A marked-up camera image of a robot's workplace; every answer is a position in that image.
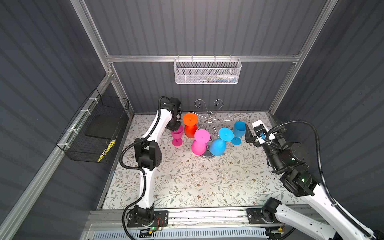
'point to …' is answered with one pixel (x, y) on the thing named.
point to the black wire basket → (72, 140)
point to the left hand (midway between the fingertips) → (171, 128)
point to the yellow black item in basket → (107, 150)
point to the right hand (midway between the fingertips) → (264, 120)
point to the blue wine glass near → (218, 146)
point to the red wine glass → (190, 120)
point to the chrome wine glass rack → (208, 151)
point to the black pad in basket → (103, 126)
